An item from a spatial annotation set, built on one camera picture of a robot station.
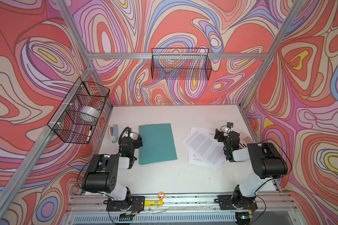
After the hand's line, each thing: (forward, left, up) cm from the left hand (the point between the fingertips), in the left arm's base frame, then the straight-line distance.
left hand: (133, 135), depth 94 cm
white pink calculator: (-1, -77, -4) cm, 78 cm away
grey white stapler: (+4, +16, -3) cm, 16 cm away
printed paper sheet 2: (-14, -41, -7) cm, 44 cm away
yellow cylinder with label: (-39, -16, -4) cm, 43 cm away
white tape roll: (-2, +17, +26) cm, 32 cm away
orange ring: (-35, -18, -5) cm, 40 cm away
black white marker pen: (-11, +17, +19) cm, 28 cm away
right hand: (+3, -62, -1) cm, 63 cm away
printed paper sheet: (-9, -53, -6) cm, 54 cm away
